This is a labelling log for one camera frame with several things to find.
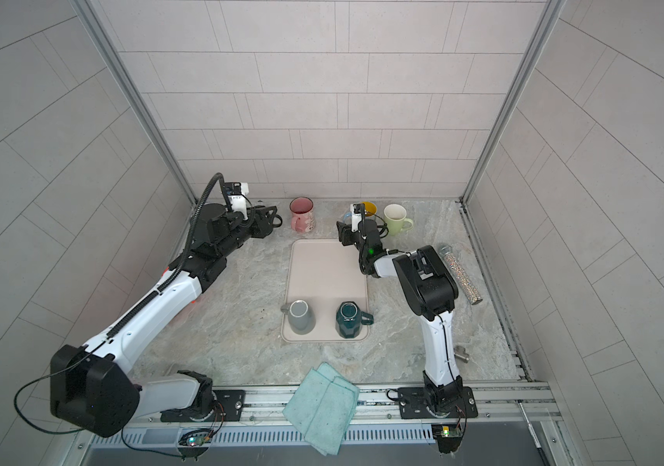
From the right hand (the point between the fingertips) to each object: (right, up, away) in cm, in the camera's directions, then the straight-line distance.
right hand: (345, 219), depth 101 cm
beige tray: (-7, -18, -3) cm, 20 cm away
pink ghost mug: (-15, 0, 0) cm, 15 cm away
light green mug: (+18, +1, +2) cm, 18 cm away
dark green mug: (+1, -27, -26) cm, 37 cm away
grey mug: (-12, -28, -23) cm, 38 cm away
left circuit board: (-33, -50, -37) cm, 70 cm away
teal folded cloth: (-6, -46, -31) cm, 56 cm away
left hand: (-18, +4, -25) cm, 31 cm away
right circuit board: (+25, -52, -33) cm, 66 cm away
